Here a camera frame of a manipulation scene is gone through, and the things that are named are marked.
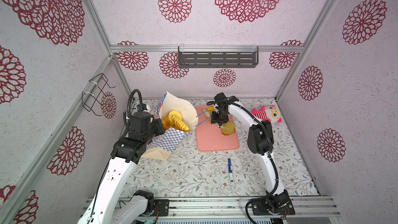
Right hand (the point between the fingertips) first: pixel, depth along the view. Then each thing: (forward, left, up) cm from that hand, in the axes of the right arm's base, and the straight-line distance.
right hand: (214, 119), depth 101 cm
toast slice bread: (-4, -9, -4) cm, 11 cm away
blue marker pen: (-31, -8, -6) cm, 32 cm away
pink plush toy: (+6, -38, 0) cm, 38 cm away
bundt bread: (-8, +28, +6) cm, 30 cm away
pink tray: (-9, +3, -7) cm, 12 cm away
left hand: (-20, +27, +21) cm, 40 cm away
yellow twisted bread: (+11, +2, -2) cm, 11 cm away
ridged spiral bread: (-8, +23, +12) cm, 27 cm away
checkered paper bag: (-24, +29, +7) cm, 38 cm away
